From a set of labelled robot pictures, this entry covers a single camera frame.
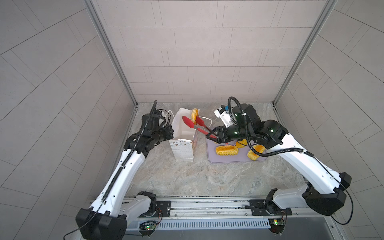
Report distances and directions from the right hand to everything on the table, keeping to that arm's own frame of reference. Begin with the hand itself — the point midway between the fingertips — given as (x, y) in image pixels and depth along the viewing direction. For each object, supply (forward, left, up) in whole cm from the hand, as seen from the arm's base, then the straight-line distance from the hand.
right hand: (209, 137), depth 61 cm
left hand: (+11, +15, -7) cm, 20 cm away
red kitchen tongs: (+6, +8, +2) cm, 10 cm away
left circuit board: (-26, +29, -27) cm, 47 cm away
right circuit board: (-29, -29, -33) cm, 53 cm away
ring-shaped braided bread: (+15, +6, -1) cm, 16 cm away
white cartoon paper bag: (+4, +12, -6) cm, 14 cm away
